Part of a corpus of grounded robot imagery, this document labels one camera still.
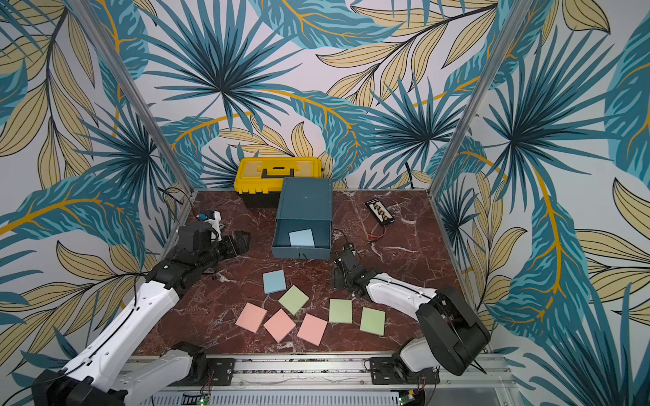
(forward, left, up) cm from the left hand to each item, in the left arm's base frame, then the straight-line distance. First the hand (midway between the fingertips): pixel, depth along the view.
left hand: (239, 241), depth 78 cm
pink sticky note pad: (-16, -3, -21) cm, 27 cm away
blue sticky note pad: (+4, -19, -4) cm, 20 cm away
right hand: (-2, -33, -17) cm, 38 cm away
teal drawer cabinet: (+13, -20, +1) cm, 24 cm away
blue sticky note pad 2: (-4, -9, -20) cm, 22 cm away
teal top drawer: (+2, -12, -5) cm, 13 cm away
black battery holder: (+28, -50, -18) cm, 60 cm away
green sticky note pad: (-10, -16, -21) cm, 28 cm away
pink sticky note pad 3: (-20, -23, -21) cm, 37 cm away
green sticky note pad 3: (-16, -43, -22) cm, 51 cm away
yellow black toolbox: (+32, +1, -4) cm, 32 cm away
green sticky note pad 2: (-13, -33, -21) cm, 41 cm away
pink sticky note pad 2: (-19, -12, -20) cm, 30 cm away
